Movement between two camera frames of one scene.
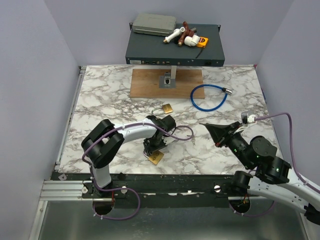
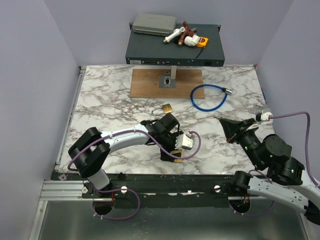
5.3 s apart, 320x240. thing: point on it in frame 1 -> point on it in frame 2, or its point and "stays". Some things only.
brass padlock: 156,157 -> 178,151
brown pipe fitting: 186,33 stays
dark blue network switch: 147,49 stays
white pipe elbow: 191,41 stays
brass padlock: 167,108 stays
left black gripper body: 151,145 -> 168,142
